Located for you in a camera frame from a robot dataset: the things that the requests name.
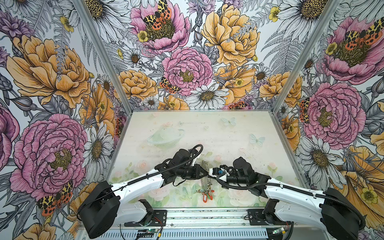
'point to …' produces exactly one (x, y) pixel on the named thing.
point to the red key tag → (205, 197)
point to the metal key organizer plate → (204, 181)
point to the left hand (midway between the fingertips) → (206, 178)
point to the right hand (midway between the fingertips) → (211, 178)
